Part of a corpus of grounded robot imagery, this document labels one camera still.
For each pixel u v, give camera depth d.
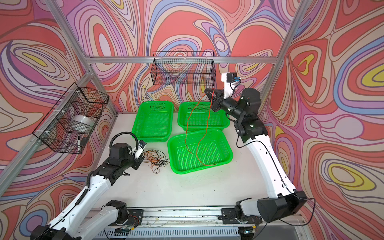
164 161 0.91
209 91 0.60
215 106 0.55
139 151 0.71
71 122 0.69
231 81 0.50
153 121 1.15
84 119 0.73
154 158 0.89
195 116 1.19
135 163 0.71
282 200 0.37
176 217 0.75
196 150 0.98
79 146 0.72
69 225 0.40
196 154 0.96
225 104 0.54
